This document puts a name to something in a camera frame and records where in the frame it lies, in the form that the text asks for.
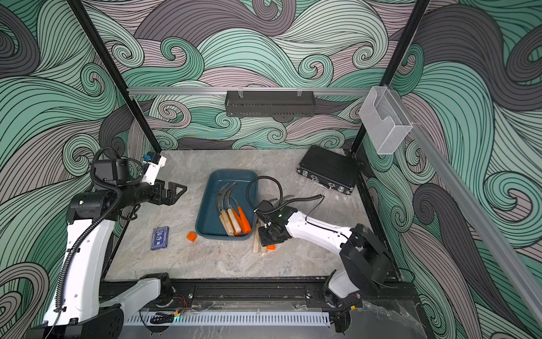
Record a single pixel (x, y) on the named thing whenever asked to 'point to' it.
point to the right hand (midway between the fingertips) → (263, 242)
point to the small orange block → (192, 236)
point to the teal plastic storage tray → (209, 224)
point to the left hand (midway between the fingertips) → (172, 183)
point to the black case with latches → (337, 170)
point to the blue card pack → (159, 239)
